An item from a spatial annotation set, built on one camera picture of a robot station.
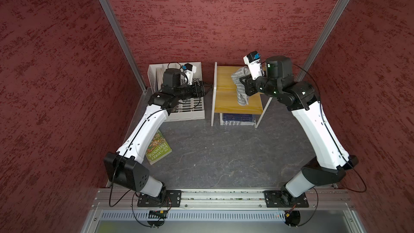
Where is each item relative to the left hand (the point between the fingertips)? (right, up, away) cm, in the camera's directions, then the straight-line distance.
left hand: (206, 90), depth 73 cm
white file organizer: (-15, -11, +33) cm, 38 cm away
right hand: (+15, +3, -8) cm, 17 cm away
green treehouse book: (-28, -32, +15) cm, 44 cm away
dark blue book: (+19, -15, +24) cm, 34 cm away
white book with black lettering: (+19, -19, +26) cm, 37 cm away
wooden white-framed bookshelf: (+9, -3, +5) cm, 10 cm away
